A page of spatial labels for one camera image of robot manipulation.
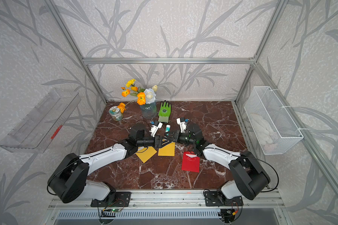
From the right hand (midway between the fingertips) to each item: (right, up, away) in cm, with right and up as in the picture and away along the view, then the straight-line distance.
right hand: (164, 134), depth 78 cm
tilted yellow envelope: (-10, -9, -5) cm, 14 cm away
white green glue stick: (+2, +4, +1) cm, 4 cm away
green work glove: (-3, +13, +34) cm, 36 cm away
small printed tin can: (-39, +12, +25) cm, 48 cm away
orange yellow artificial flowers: (-10, +22, -1) cm, 24 cm away
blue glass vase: (-14, +14, +24) cm, 31 cm away
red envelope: (+15, -18, +9) cm, 26 cm away
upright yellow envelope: (+1, -12, +13) cm, 18 cm away
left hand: (+2, -4, 0) cm, 5 cm away
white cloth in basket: (+56, -1, -3) cm, 56 cm away
